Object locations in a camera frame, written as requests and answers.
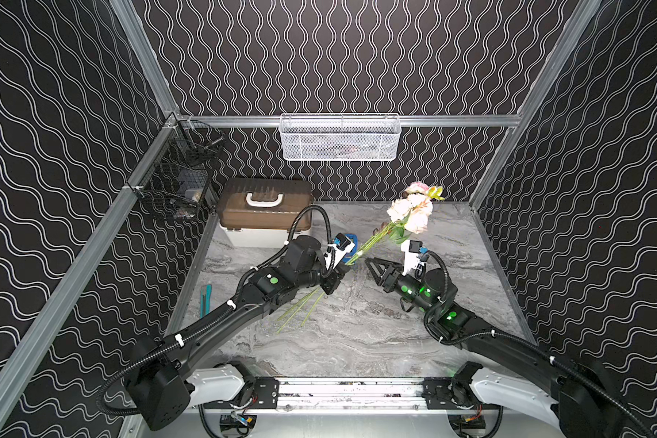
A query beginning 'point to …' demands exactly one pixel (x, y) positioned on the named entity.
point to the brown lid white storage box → (262, 213)
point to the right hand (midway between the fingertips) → (369, 259)
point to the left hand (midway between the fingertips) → (348, 262)
